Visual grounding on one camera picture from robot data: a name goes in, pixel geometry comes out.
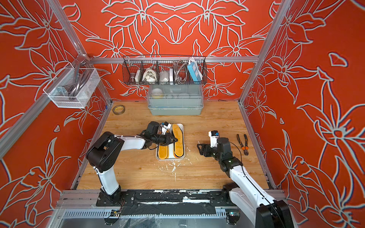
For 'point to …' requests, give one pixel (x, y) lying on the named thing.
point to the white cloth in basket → (149, 76)
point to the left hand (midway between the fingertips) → (178, 139)
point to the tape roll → (119, 109)
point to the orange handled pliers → (245, 148)
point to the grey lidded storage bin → (175, 99)
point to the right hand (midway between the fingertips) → (199, 145)
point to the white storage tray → (172, 156)
